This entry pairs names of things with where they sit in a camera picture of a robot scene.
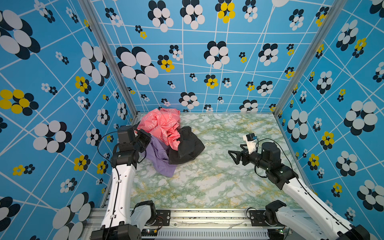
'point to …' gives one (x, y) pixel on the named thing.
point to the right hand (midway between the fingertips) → (236, 148)
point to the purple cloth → (157, 155)
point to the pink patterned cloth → (166, 121)
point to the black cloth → (190, 146)
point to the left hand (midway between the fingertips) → (151, 131)
